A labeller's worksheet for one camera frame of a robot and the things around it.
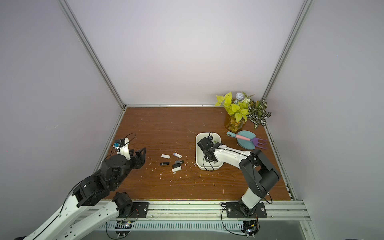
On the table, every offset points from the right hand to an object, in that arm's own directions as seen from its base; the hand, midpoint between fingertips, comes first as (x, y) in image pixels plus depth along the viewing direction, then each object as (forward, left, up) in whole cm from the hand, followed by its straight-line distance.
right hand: (214, 152), depth 91 cm
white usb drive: (-2, +31, -2) cm, 31 cm away
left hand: (-11, +35, +22) cm, 43 cm away
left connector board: (-40, +46, -5) cm, 61 cm away
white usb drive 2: (-11, +23, -2) cm, 25 cm away
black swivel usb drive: (-7, +23, -2) cm, 24 cm away
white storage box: (-11, +8, +7) cm, 15 cm away
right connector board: (-37, -16, -4) cm, 41 cm away
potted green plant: (+17, -15, +22) cm, 32 cm away
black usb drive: (-8, +30, 0) cm, 31 cm away
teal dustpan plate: (+8, -21, -2) cm, 23 cm away
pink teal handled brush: (+13, -16, -1) cm, 21 cm away
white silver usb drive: (-2, +23, -1) cm, 23 cm away
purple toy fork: (+10, -28, -3) cm, 30 cm away
